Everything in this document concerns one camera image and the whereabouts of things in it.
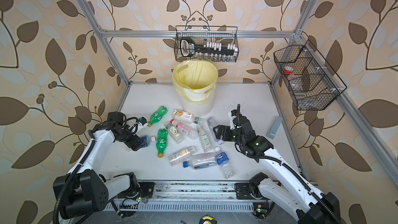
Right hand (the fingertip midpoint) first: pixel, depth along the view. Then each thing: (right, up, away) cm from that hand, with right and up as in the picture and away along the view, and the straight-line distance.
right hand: (221, 131), depth 77 cm
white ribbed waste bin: (-10, +9, +25) cm, 29 cm away
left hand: (-45, -4, +5) cm, 46 cm away
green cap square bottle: (-26, -3, +11) cm, 29 cm away
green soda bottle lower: (-32, -8, +8) cm, 34 cm away
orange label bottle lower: (-21, -13, +3) cm, 25 cm away
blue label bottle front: (+1, -16, +1) cm, 16 cm away
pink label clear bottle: (-16, -3, +11) cm, 20 cm away
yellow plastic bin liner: (-16, +29, +27) cm, 43 cm away
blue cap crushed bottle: (-11, -17, +6) cm, 21 cm away
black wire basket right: (+43, +24, -4) cm, 50 cm away
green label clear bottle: (-8, -7, +9) cm, 14 cm away
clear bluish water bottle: (-5, +3, +20) cm, 20 cm away
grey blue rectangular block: (+34, -1, +14) cm, 37 cm away
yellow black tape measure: (-7, -35, -12) cm, 38 cm away
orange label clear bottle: (-22, +5, +18) cm, 29 cm away
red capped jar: (+36, +31, +3) cm, 48 cm away
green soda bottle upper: (-38, +6, +19) cm, 43 cm away
